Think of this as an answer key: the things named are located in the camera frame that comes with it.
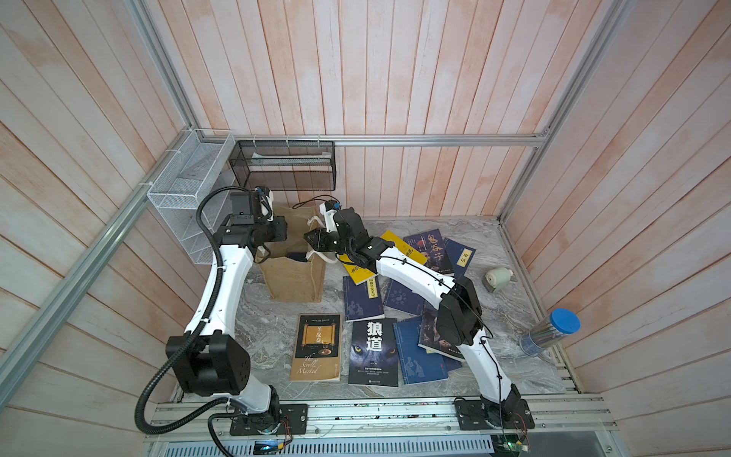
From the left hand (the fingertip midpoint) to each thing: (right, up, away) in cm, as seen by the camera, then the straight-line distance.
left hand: (280, 228), depth 82 cm
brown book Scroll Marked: (+10, -37, +3) cm, 38 cm away
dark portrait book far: (+51, -5, +26) cm, 57 cm away
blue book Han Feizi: (+5, -8, +1) cm, 10 cm away
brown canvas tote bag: (+2, -16, +4) cm, 16 cm away
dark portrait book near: (+44, -33, 0) cm, 55 cm away
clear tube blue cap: (+73, -25, -12) cm, 78 cm away
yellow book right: (+41, -6, +25) cm, 48 cm away
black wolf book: (+27, -38, +2) cm, 47 cm away
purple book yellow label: (+24, -24, +13) cm, 37 cm away
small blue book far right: (+62, -9, +25) cm, 68 cm away
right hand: (+6, -3, +2) cm, 7 cm away
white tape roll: (+70, -16, +11) cm, 73 cm away
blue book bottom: (+40, -40, 0) cm, 57 cm away
